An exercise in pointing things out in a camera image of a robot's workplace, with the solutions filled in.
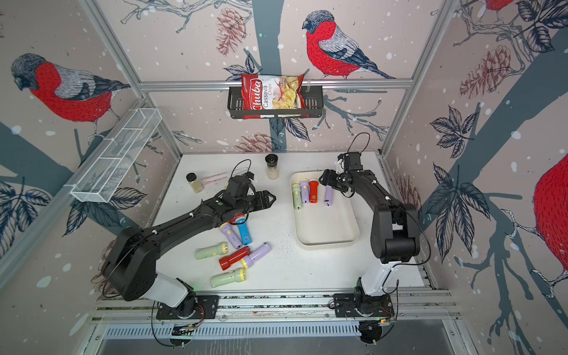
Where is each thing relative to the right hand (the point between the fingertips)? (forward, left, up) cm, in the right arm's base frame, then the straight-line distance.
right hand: (324, 179), depth 95 cm
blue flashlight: (-21, +33, -9) cm, 41 cm away
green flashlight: (-4, +12, -8) cm, 15 cm away
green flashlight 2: (-29, +41, -8) cm, 51 cm away
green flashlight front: (-38, +32, -9) cm, 51 cm away
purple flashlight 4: (-30, +27, -10) cm, 42 cm away
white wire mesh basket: (-18, +77, +20) cm, 82 cm away
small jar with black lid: (0, +60, -6) cm, 60 cm away
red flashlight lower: (-34, +38, -9) cm, 52 cm away
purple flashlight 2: (-3, -3, -9) cm, 10 cm away
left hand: (-13, +21, +4) cm, 25 cm away
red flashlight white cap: (0, +4, -10) cm, 10 cm away
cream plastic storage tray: (-14, +2, -15) cm, 21 cm away
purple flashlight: (-1, +8, -8) cm, 11 cm away
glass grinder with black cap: (+10, +24, -6) cm, 27 cm away
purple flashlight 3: (-24, +37, -9) cm, 45 cm away
